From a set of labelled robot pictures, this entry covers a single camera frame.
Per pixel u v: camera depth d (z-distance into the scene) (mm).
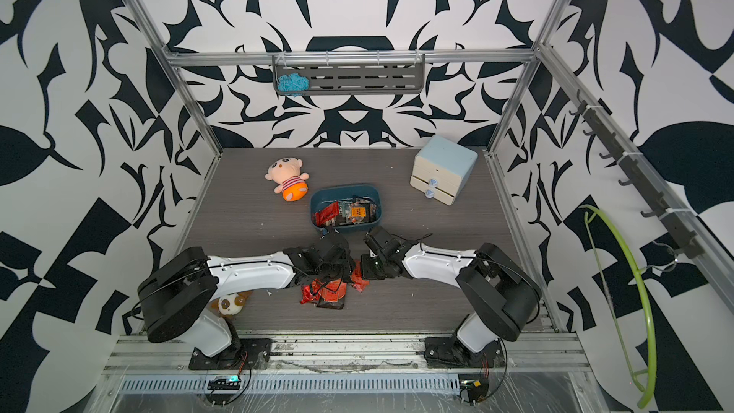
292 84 915
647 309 512
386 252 690
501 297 442
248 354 736
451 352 665
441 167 950
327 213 979
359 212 963
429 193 1021
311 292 810
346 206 974
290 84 915
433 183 991
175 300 440
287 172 1042
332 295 830
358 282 850
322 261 670
